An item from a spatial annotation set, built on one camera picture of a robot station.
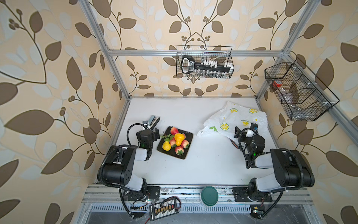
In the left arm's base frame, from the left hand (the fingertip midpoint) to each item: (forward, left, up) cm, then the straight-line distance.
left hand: (149, 128), depth 93 cm
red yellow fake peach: (0, -17, -2) cm, 17 cm away
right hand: (0, -63, +3) cm, 63 cm away
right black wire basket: (+5, -87, +28) cm, 92 cm away
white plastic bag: (+13, -59, +2) cm, 60 cm away
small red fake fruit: (-9, -25, -2) cm, 26 cm away
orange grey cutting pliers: (-7, -58, -6) cm, 59 cm away
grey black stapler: (+9, -1, -4) cm, 9 cm away
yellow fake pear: (-12, -13, -2) cm, 17 cm away
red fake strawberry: (-14, -21, -1) cm, 25 cm away
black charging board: (-44, -13, -4) cm, 47 cm away
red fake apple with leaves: (-6, -15, -2) cm, 16 cm away
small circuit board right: (-43, -63, -7) cm, 76 cm away
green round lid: (-38, -37, +4) cm, 54 cm away
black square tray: (-13, -16, -7) cm, 22 cm away
